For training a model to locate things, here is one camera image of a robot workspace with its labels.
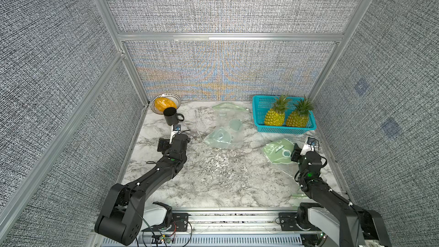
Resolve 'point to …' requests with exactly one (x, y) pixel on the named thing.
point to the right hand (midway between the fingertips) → (303, 141)
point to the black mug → (171, 116)
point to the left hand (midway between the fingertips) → (171, 137)
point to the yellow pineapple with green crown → (299, 117)
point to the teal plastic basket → (262, 103)
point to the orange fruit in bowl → (161, 103)
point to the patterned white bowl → (160, 103)
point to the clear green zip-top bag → (279, 152)
